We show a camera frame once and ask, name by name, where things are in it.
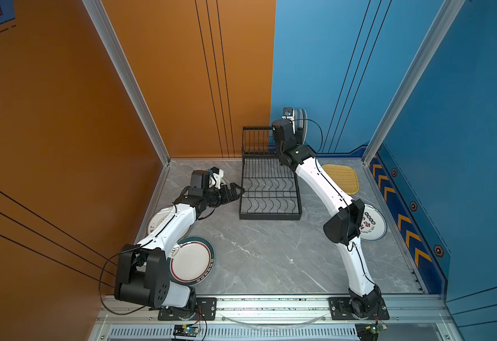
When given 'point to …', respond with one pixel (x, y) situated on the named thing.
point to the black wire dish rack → (271, 191)
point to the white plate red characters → (373, 224)
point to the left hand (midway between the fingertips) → (238, 189)
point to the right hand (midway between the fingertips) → (293, 128)
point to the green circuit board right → (370, 331)
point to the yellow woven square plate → (345, 177)
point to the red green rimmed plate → (192, 261)
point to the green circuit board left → (185, 331)
